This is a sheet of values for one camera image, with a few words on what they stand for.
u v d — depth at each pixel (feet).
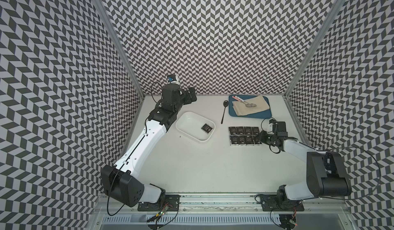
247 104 3.68
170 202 2.38
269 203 2.42
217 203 2.43
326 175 1.44
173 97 1.81
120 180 1.25
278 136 2.39
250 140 3.07
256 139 3.07
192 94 2.22
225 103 3.67
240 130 3.16
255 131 3.15
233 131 3.16
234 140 3.06
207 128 3.16
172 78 2.07
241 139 3.05
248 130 3.18
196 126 3.25
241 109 3.58
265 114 3.42
